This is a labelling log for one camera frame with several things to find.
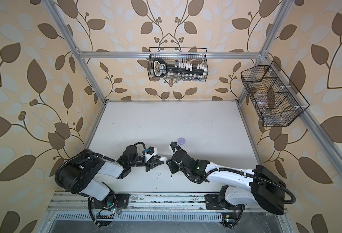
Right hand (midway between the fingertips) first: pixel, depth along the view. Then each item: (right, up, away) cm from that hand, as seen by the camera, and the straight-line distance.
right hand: (168, 161), depth 81 cm
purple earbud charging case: (+8, +8, +18) cm, 22 cm away
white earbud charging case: (-3, +1, -1) cm, 3 cm away
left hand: (-5, +1, +1) cm, 5 cm away
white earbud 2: (+1, -10, +2) cm, 10 cm away
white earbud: (-6, -9, +4) cm, 11 cm away
